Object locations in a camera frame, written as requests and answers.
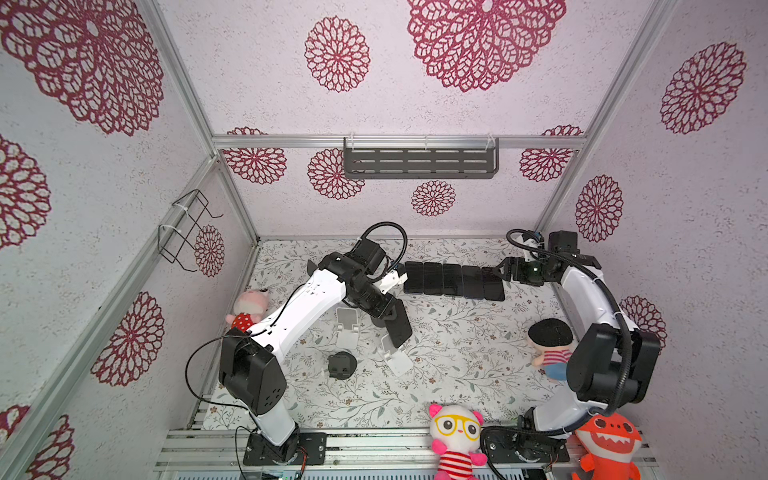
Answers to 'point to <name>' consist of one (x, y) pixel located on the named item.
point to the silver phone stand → (347, 334)
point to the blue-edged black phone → (472, 282)
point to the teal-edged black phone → (452, 279)
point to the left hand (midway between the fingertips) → (390, 319)
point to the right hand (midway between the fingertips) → (507, 267)
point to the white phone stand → (398, 359)
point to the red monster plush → (611, 443)
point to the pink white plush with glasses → (455, 431)
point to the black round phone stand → (342, 365)
